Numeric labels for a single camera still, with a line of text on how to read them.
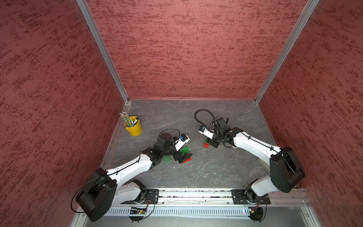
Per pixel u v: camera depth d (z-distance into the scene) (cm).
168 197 76
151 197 74
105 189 40
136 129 94
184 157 72
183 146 71
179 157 72
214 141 77
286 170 44
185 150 90
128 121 92
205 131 77
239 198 74
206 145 92
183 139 70
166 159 86
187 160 87
